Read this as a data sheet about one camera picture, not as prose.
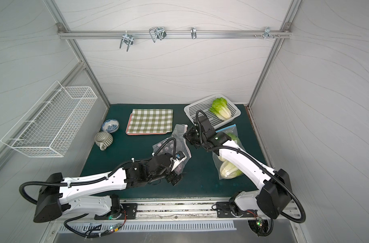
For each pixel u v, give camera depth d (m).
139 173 0.54
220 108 1.08
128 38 0.78
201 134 0.58
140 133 1.03
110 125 1.07
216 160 0.89
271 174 0.42
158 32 0.77
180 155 0.62
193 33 0.78
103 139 0.98
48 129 0.68
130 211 0.73
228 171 0.80
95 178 0.46
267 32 0.76
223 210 0.73
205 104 1.15
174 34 0.78
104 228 0.70
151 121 1.11
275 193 0.40
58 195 0.40
